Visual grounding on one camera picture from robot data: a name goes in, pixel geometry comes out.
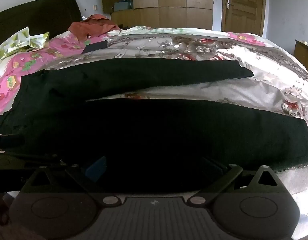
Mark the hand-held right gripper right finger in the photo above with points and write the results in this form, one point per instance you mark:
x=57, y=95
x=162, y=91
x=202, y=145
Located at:
x=215, y=165

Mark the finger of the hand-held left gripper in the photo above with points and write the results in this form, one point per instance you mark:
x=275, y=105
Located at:
x=31, y=156

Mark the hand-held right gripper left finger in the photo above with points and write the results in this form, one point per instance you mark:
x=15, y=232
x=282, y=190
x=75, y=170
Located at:
x=95, y=168

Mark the black pants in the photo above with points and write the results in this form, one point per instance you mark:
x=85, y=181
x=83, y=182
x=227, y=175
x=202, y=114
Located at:
x=144, y=130

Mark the pink printed blanket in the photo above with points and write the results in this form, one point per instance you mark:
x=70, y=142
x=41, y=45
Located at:
x=26, y=60

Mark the silver floral quilt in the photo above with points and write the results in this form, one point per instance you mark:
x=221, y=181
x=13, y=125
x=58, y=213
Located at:
x=244, y=55

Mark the green patterned pillow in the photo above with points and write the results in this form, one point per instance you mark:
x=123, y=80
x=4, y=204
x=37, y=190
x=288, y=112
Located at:
x=11, y=42
x=40, y=40

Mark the black rectangular object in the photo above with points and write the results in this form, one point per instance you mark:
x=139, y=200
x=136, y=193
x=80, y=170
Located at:
x=95, y=46

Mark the rust orange cloth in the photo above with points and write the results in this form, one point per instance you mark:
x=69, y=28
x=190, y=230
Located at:
x=93, y=27

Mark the wooden nightstand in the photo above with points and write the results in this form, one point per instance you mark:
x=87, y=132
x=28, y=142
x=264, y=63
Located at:
x=305, y=55

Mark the dark headboard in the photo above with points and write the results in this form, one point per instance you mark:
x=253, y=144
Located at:
x=43, y=12

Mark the wooden door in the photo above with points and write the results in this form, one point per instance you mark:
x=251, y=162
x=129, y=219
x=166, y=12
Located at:
x=244, y=10

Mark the grey blue box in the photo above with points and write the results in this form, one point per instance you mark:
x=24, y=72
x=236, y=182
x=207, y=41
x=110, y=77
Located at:
x=122, y=5

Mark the wooden wardrobe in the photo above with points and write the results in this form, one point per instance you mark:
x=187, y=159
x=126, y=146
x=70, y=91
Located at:
x=169, y=5

